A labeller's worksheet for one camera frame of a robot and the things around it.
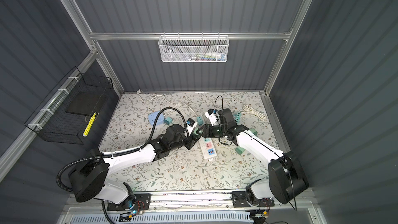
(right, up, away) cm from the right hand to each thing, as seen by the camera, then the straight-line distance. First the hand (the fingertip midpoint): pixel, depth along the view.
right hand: (201, 133), depth 81 cm
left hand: (-2, -1, +1) cm, 2 cm away
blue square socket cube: (-34, +7, +23) cm, 41 cm away
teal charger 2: (-1, +6, +14) cm, 16 cm away
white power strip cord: (-19, +16, +32) cm, 40 cm away
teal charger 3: (-3, +1, -2) cm, 4 cm away
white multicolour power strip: (+4, -10, +8) cm, 13 cm away
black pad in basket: (-58, +16, -6) cm, 60 cm away
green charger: (+22, -11, +7) cm, 26 cm away
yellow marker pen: (-51, +6, -11) cm, 52 cm away
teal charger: (-22, +5, +19) cm, 30 cm away
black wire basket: (-64, +10, -9) cm, 65 cm away
